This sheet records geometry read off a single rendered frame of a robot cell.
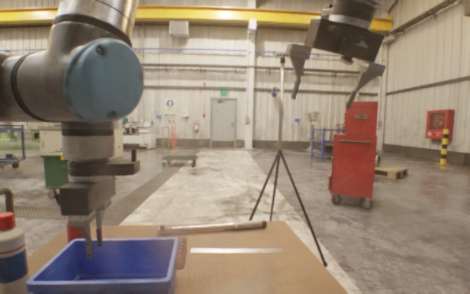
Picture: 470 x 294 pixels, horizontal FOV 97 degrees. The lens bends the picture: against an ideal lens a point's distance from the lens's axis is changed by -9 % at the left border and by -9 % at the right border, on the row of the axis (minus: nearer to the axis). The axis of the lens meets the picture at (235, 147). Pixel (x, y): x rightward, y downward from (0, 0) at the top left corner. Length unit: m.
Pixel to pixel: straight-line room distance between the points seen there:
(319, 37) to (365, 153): 2.51
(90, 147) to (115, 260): 0.42
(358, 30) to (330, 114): 10.73
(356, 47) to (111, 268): 0.81
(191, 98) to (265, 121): 3.37
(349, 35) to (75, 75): 0.42
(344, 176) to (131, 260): 2.54
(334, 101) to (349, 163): 8.55
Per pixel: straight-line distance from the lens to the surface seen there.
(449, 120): 9.53
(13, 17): 14.02
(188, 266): 0.82
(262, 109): 10.33
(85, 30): 0.30
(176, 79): 10.58
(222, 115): 10.10
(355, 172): 2.93
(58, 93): 0.29
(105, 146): 0.47
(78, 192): 0.46
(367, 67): 0.52
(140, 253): 0.76
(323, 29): 0.46
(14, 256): 0.76
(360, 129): 2.89
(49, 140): 6.90
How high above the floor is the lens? 0.91
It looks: 5 degrees down
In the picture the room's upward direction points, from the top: 1 degrees clockwise
